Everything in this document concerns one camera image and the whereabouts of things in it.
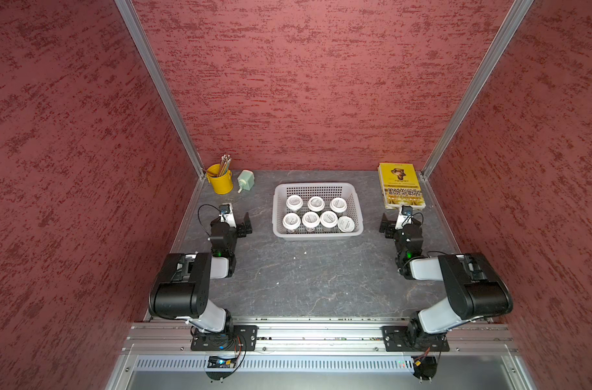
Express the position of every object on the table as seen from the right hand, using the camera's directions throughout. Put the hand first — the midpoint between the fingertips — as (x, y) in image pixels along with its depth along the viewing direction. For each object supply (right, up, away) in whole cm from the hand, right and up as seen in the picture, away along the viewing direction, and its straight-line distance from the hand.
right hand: (395, 217), depth 93 cm
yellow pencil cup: (-74, +14, +17) cm, 77 cm away
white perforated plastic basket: (-27, -5, +1) cm, 27 cm away
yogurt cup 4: (-34, -1, +1) cm, 34 cm away
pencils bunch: (-71, +22, +10) cm, 75 cm away
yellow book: (+10, +13, +19) cm, 25 cm away
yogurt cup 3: (-22, +5, +5) cm, 23 cm away
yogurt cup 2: (-31, +5, +6) cm, 32 cm away
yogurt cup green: (-20, -3, 0) cm, 20 cm away
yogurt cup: (-40, +6, +6) cm, 41 cm away
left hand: (-63, 0, 0) cm, 63 cm away
